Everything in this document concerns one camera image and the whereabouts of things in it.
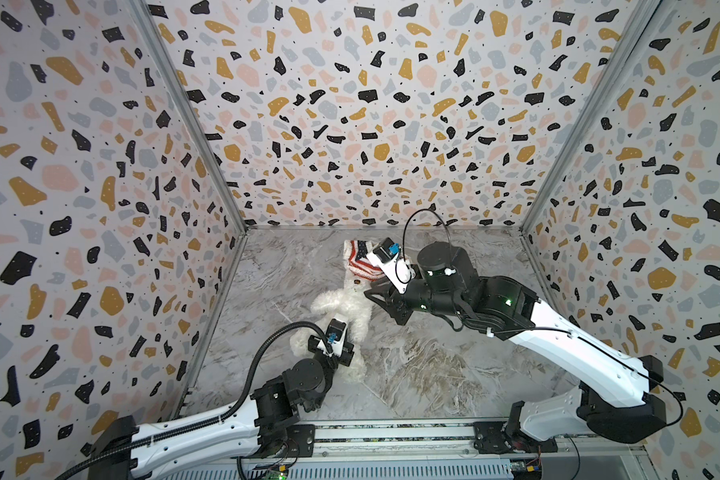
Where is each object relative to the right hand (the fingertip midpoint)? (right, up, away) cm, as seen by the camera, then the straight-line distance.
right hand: (369, 284), depth 57 cm
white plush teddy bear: (-5, -5, +10) cm, 13 cm away
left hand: (-5, -8, +12) cm, 16 cm away
